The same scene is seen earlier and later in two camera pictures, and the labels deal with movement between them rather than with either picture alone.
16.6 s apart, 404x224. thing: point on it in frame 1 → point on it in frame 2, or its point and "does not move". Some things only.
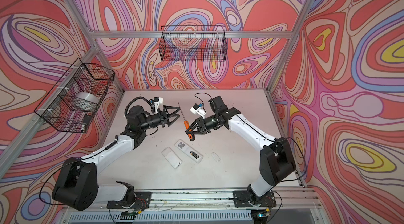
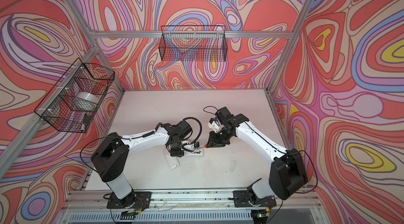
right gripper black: x=200 y=124 → x=214 y=142
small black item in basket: x=87 y=119 does not move
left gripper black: x=162 y=119 → x=179 y=154
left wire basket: x=74 y=102 does not move
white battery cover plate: x=171 y=157 does not move
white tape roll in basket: x=85 y=101 does not move
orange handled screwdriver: x=189 y=131 → x=205 y=146
